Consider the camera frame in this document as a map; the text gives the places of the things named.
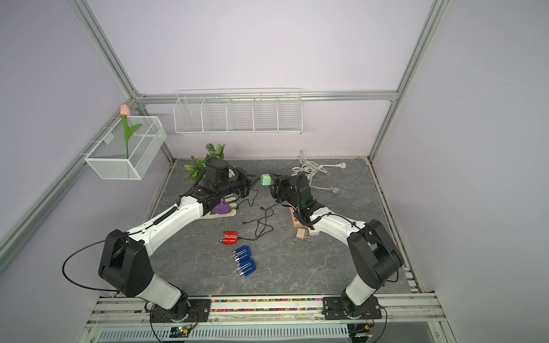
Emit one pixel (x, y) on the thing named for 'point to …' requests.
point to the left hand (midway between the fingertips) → (263, 175)
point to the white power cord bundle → (309, 169)
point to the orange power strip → (296, 223)
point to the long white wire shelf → (238, 111)
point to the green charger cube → (266, 180)
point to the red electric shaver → (229, 238)
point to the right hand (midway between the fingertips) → (265, 174)
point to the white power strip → (314, 232)
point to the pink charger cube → (302, 234)
